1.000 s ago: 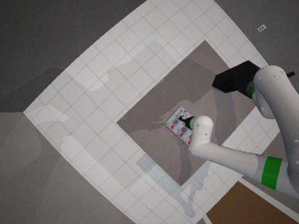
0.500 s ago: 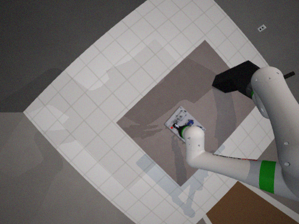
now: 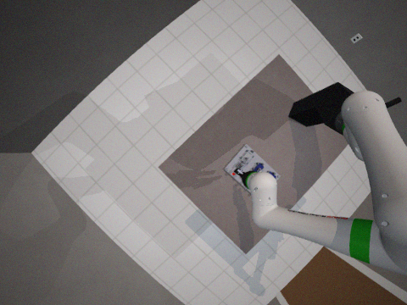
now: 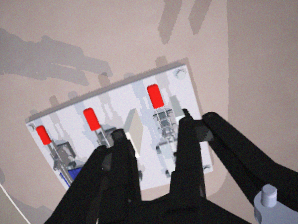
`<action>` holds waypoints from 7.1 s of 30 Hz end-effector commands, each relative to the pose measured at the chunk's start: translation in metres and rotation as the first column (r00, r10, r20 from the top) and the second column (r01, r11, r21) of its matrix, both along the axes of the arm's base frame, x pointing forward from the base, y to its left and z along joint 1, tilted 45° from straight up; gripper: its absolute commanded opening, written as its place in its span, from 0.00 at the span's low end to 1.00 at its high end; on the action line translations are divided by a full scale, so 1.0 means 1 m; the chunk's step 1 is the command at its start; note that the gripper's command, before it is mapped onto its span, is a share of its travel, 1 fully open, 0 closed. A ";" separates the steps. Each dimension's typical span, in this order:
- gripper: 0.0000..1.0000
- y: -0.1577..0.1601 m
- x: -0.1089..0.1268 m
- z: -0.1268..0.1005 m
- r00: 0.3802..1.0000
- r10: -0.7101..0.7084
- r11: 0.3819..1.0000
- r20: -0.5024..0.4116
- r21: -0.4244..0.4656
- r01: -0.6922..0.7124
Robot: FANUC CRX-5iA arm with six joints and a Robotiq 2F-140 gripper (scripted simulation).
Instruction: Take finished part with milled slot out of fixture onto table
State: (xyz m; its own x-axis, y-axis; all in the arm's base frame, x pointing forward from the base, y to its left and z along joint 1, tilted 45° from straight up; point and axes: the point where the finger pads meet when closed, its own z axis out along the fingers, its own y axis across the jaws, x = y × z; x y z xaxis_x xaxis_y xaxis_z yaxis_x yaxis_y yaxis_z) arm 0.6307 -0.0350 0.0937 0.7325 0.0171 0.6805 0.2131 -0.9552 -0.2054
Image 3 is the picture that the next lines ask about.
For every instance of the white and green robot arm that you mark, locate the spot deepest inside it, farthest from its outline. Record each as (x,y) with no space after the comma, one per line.
(384,243)

